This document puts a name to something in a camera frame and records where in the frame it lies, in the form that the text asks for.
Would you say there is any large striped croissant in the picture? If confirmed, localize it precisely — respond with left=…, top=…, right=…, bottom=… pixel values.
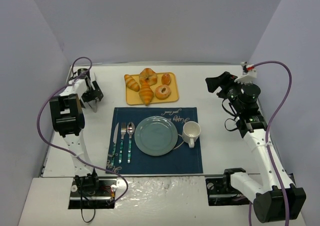
left=138, top=82, right=154, bottom=106

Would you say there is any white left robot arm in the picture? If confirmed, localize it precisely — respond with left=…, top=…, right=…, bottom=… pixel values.
left=49, top=76, right=104, bottom=187

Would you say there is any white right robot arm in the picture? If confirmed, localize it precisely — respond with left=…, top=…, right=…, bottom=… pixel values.
left=205, top=71, right=306, bottom=225

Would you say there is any twisted bagel bread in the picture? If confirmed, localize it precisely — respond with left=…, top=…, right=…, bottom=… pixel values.
left=139, top=68, right=158, bottom=86

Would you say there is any small striped croissant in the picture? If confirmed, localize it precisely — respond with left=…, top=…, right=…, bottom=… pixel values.
left=124, top=74, right=140, bottom=92

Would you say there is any white ceramic cup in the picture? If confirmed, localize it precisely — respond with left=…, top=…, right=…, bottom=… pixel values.
left=182, top=121, right=201, bottom=149

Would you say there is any yellow plastic tray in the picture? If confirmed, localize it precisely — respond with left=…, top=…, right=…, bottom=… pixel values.
left=125, top=72, right=179, bottom=106

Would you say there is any orange cream sandwich bun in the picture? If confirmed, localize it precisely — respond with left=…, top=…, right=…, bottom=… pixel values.
left=161, top=73, right=171, bottom=86

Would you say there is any dark blue cloth placemat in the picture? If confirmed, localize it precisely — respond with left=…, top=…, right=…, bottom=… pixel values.
left=105, top=107, right=203, bottom=175

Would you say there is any blue-green ceramic plate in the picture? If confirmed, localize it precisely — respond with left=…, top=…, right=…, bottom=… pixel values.
left=134, top=116, right=178, bottom=157

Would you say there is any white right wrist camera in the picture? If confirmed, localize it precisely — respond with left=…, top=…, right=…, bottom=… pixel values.
left=234, top=61, right=257, bottom=85

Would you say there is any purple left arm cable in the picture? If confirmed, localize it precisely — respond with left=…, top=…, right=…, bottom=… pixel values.
left=36, top=56, right=129, bottom=204

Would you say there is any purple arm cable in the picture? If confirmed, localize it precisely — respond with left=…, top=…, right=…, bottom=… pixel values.
left=248, top=60, right=293, bottom=226
left=36, top=56, right=129, bottom=204

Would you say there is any table knife green handle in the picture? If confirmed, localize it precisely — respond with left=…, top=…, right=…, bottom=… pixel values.
left=110, top=123, right=119, bottom=166

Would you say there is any fork green handle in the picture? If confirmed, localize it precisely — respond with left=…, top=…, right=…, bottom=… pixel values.
left=118, top=122, right=127, bottom=164

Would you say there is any spoon green handle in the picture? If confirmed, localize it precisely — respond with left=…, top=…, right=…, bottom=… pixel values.
left=126, top=122, right=135, bottom=164

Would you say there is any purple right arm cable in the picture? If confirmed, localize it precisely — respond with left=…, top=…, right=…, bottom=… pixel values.
left=248, top=60, right=293, bottom=226

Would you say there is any sugared ring donut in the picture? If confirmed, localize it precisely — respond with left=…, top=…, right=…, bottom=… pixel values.
left=154, top=84, right=172, bottom=100

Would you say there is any black thin base cable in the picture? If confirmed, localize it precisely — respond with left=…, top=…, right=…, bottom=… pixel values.
left=79, top=180, right=96, bottom=223

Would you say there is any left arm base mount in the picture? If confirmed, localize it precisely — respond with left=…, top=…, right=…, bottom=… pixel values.
left=68, top=178, right=117, bottom=210

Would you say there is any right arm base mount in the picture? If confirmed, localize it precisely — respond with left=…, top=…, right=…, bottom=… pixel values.
left=205, top=168, right=250, bottom=207

